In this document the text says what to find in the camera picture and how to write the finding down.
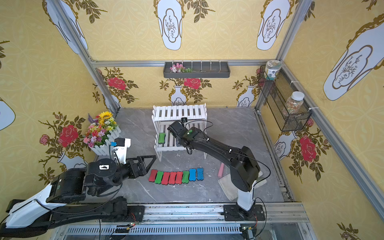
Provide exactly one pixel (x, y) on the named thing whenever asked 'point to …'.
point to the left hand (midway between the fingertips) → (146, 157)
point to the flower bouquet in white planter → (102, 131)
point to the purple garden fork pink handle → (220, 172)
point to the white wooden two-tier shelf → (164, 116)
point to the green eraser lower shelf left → (161, 138)
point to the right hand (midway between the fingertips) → (187, 135)
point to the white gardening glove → (231, 190)
